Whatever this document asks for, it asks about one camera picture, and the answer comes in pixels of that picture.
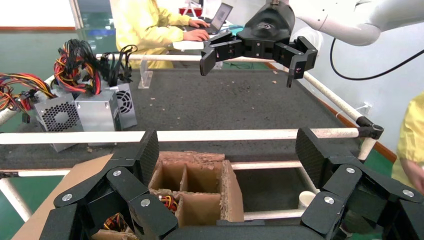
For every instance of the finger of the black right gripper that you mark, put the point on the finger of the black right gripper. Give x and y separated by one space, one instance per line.
225 49
298 53

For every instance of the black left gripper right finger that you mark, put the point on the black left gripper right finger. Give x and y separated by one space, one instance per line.
344 185

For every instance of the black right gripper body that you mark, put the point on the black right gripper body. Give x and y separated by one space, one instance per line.
268 23

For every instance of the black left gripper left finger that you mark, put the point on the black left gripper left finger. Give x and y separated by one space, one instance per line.
126 185

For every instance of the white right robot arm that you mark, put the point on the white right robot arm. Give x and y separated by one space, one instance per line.
348 23

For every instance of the cardboard box with dividers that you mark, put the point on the cardboard box with dividers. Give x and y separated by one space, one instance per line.
202 179

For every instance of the seated person right hand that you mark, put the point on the seated person right hand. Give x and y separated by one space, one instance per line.
197 35

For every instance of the seated person left hand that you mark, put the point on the seated person left hand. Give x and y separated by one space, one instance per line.
198 24

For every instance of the grey laptop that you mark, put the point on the grey laptop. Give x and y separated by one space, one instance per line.
218 16

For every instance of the white desk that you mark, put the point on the white desk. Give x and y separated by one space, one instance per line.
185 45

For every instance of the silver power supply with label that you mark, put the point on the silver power supply with label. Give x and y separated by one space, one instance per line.
96 112

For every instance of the standing person in yellow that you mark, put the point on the standing person in yellow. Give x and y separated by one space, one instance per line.
410 139

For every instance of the clear acrylic sign holder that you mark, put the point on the clear acrylic sign holder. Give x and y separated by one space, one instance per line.
145 78

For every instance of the person in yellow coat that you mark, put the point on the person in yellow coat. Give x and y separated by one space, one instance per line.
139 23

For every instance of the power supply with honeycomb vent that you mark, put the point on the power supply with honeycomb vent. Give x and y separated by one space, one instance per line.
58 114

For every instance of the white pipe table frame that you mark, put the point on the white pipe table frame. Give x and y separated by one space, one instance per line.
232 135

